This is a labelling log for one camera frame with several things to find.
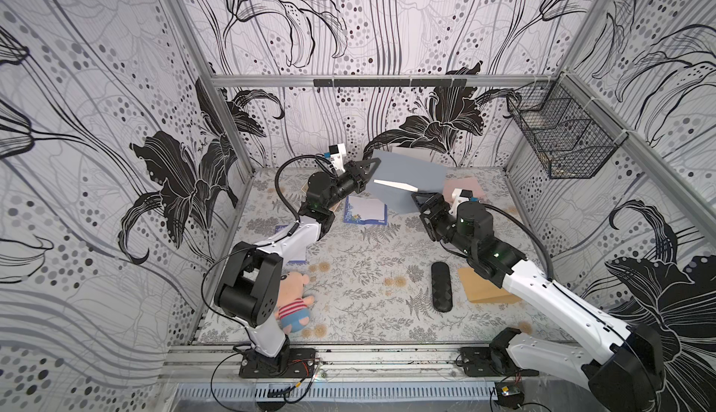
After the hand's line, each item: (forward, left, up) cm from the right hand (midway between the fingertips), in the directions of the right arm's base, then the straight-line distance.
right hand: (416, 202), depth 73 cm
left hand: (+9, +9, +6) cm, 14 cm away
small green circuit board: (-40, -23, -30) cm, 55 cm away
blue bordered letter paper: (+15, +15, -24) cm, 32 cm away
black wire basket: (+29, -51, +2) cm, 59 cm away
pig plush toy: (-22, +35, -21) cm, 46 cm away
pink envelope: (+32, -27, -28) cm, 51 cm away
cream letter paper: (+3, +6, +4) cm, 8 cm away
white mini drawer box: (+40, -7, -19) cm, 45 cm away
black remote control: (-9, -10, -26) cm, 29 cm away
